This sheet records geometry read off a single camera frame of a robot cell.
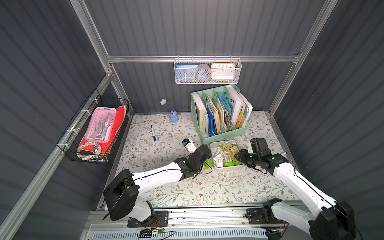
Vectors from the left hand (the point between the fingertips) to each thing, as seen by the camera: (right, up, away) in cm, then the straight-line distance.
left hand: (206, 147), depth 81 cm
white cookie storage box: (+11, -5, +11) cm, 17 cm away
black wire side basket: (-58, +11, -14) cm, 61 cm away
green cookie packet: (+2, -11, +11) cm, 15 cm away
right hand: (+19, -5, +1) cm, 19 cm away
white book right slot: (+19, +26, +13) cm, 35 cm away
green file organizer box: (+9, +20, +11) cm, 25 cm away
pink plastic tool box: (-52, +11, -9) cm, 54 cm away
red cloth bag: (-45, +18, -3) cm, 49 cm away
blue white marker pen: (-36, +5, +26) cm, 45 cm away
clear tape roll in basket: (-50, 0, -15) cm, 52 cm away
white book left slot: (-3, +19, +6) cm, 21 cm away
